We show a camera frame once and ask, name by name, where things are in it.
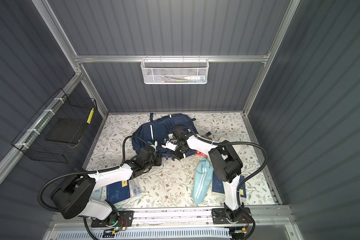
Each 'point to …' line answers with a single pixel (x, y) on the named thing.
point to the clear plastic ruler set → (135, 187)
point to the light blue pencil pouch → (202, 180)
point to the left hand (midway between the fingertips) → (162, 155)
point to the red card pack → (200, 153)
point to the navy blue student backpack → (156, 130)
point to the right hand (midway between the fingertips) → (175, 155)
